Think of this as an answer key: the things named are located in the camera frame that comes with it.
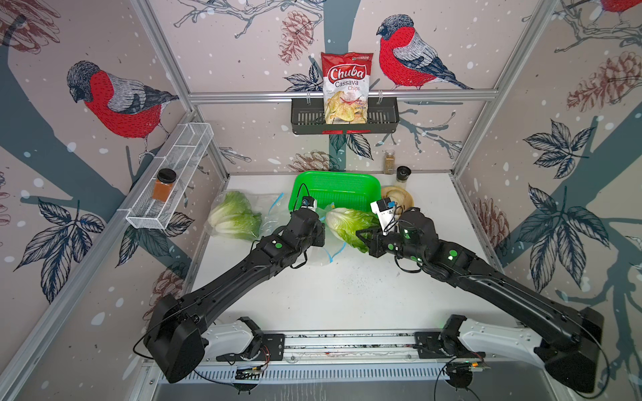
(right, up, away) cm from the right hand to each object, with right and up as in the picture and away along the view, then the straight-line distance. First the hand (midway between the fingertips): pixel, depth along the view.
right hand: (356, 232), depth 69 cm
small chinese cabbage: (-3, +2, +2) cm, 4 cm away
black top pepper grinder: (+25, +20, +37) cm, 49 cm away
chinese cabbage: (-46, +7, +29) cm, 55 cm away
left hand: (-9, +2, +10) cm, 14 cm away
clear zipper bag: (-6, -6, +10) cm, 13 cm away
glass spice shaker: (+21, +27, +49) cm, 59 cm away
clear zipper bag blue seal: (-30, +6, +28) cm, 42 cm away
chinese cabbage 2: (-39, -2, +23) cm, 45 cm away
